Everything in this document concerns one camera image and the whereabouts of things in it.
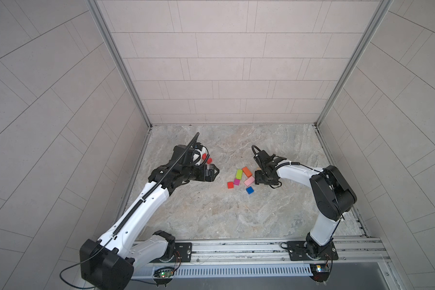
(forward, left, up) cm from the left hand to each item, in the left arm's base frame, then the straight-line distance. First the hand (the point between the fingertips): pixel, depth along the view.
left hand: (214, 168), depth 74 cm
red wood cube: (+2, -7, -20) cm, 21 cm away
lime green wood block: (+7, -12, -19) cm, 24 cm away
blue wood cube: (-1, -17, -20) cm, 26 cm away
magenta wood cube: (+3, -10, -20) cm, 22 cm away
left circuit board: (-34, +17, -15) cm, 41 cm away
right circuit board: (-32, -41, -19) cm, 56 cm away
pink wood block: (+3, -16, -18) cm, 25 cm away
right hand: (+5, -23, -22) cm, 32 cm away
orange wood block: (+9, -16, -19) cm, 26 cm away
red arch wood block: (+16, +5, -19) cm, 25 cm away
